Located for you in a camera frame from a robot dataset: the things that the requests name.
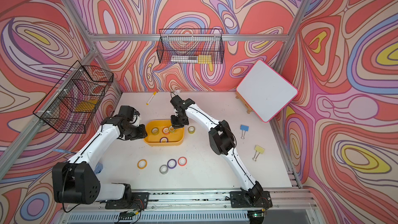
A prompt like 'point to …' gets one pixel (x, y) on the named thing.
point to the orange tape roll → (142, 164)
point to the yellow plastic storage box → (160, 133)
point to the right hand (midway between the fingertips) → (176, 130)
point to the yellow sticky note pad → (259, 149)
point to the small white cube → (178, 90)
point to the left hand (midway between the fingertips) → (145, 134)
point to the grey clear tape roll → (164, 169)
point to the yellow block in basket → (88, 106)
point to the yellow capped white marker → (154, 94)
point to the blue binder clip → (244, 128)
